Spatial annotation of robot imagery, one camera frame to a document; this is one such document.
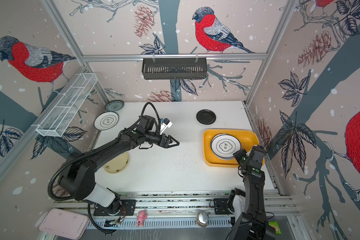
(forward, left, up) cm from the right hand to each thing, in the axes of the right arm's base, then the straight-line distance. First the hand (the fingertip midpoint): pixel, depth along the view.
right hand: (237, 152), depth 83 cm
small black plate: (+34, +15, -9) cm, 38 cm away
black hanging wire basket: (+55, +40, +21) cm, 71 cm away
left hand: (-1, +35, +10) cm, 36 cm away
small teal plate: (+42, +91, -5) cm, 101 cm away
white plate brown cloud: (+6, +6, -4) cm, 10 cm away
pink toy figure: (-32, +49, -5) cm, 59 cm away
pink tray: (-37, +84, -3) cm, 91 cm away
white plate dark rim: (+26, +91, -5) cm, 95 cm away
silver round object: (-32, +20, 0) cm, 38 cm away
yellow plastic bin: (+14, -11, -7) cm, 20 cm away
